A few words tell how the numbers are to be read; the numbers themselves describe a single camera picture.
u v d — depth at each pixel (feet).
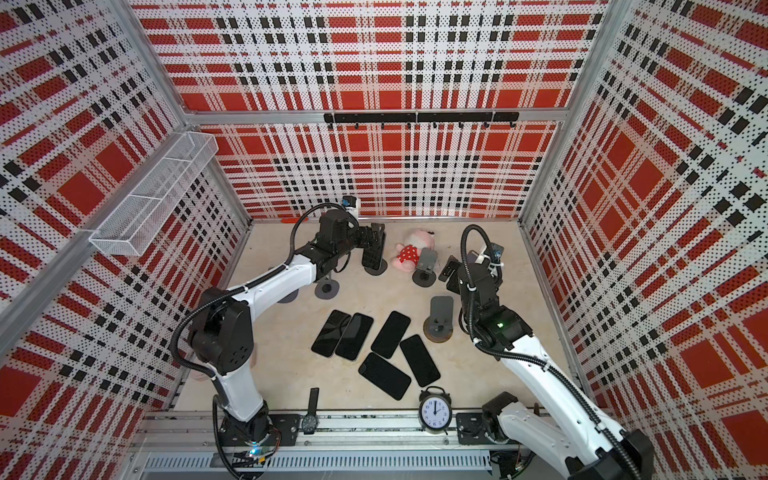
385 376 2.70
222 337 1.59
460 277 1.84
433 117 2.93
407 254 3.40
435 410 2.45
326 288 3.32
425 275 3.39
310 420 2.46
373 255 3.43
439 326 2.85
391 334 2.97
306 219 4.18
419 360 2.77
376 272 3.42
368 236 2.58
